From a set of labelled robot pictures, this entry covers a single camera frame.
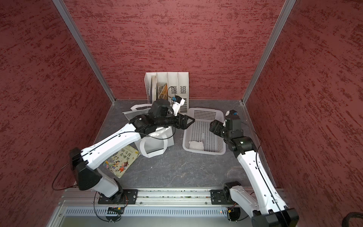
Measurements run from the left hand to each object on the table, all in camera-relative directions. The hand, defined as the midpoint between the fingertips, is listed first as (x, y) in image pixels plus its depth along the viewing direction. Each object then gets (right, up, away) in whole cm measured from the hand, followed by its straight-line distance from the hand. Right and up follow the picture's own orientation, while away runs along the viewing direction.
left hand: (188, 121), depth 70 cm
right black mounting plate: (+18, -41, +3) cm, 45 cm away
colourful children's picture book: (-42, -27, +15) cm, 52 cm away
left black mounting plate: (-33, -37, -3) cm, 49 cm away
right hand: (+15, -4, +6) cm, 16 cm away
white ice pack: (+6, -17, +19) cm, 26 cm away
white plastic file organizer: (-8, +27, +43) cm, 52 cm away
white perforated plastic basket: (+7, -14, +27) cm, 31 cm away
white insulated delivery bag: (-18, -14, +10) cm, 25 cm away
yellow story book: (-17, +20, +25) cm, 36 cm away
